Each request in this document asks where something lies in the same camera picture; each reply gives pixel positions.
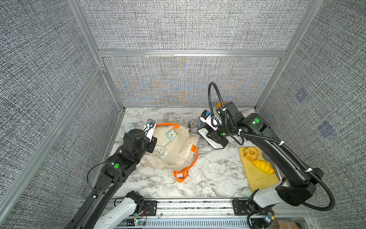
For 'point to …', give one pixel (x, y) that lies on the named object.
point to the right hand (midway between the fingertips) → (211, 128)
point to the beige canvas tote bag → (182, 152)
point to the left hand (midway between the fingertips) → (152, 130)
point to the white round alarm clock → (160, 151)
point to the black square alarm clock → (203, 129)
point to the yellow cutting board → (259, 171)
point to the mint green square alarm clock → (171, 134)
